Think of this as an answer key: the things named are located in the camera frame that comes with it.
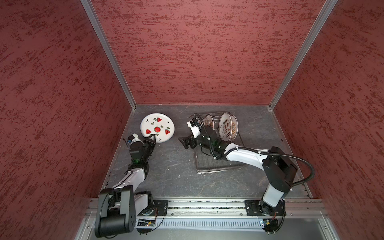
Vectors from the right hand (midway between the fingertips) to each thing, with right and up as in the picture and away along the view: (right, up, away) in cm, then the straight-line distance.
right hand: (184, 137), depth 82 cm
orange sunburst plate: (+31, +5, +8) cm, 32 cm away
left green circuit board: (-18, -42, -10) cm, 46 cm away
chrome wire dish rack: (+14, -17, +6) cm, 22 cm away
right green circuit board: (+44, -42, -11) cm, 62 cm away
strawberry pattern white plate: (-17, +7, +10) cm, 20 cm away
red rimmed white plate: (+27, +5, +15) cm, 31 cm away
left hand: (-17, 0, +5) cm, 17 cm away
